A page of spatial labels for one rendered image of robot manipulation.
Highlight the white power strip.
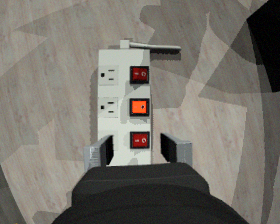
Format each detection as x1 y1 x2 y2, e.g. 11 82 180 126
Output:
98 40 181 166

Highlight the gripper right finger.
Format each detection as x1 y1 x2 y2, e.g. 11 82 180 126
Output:
160 133 193 168

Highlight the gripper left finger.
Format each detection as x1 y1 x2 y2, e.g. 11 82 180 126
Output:
83 135 114 174

